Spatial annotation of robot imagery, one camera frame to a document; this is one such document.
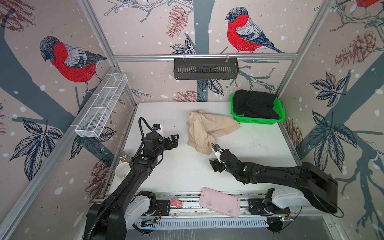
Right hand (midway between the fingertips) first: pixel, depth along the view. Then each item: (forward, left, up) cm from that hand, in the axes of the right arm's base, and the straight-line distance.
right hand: (213, 158), depth 86 cm
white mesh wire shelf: (+15, +62, +28) cm, 70 cm away
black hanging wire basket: (+57, +5, +24) cm, 62 cm away
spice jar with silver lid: (-4, +50, +7) cm, 50 cm away
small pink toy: (-23, +19, -2) cm, 30 cm away
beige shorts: (+15, +6, +8) cm, 18 cm away
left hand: (+6, +24, +13) cm, 28 cm away
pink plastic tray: (-22, -3, -3) cm, 22 cm away
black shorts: (+46, -33, 0) cm, 56 cm away
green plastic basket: (+43, -49, +1) cm, 66 cm away
